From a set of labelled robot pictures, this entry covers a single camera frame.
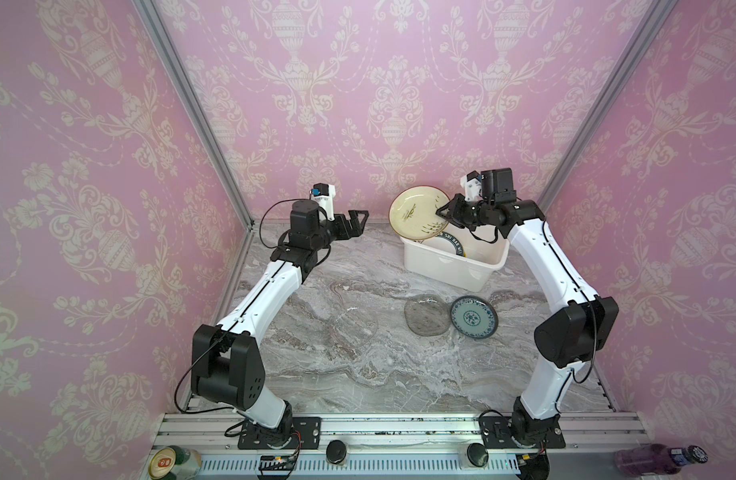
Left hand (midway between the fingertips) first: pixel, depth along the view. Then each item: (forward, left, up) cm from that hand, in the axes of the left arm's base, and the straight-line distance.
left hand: (358, 216), depth 81 cm
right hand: (+2, -22, +1) cm, 22 cm away
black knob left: (-51, +3, -21) cm, 55 cm away
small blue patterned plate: (-14, -37, -30) cm, 49 cm away
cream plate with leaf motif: (+4, -16, -2) cm, 16 cm away
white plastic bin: (0, -37, -25) cm, 44 cm away
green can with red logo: (-53, +39, -21) cm, 69 cm away
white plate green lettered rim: (+14, -31, -26) cm, 42 cm away
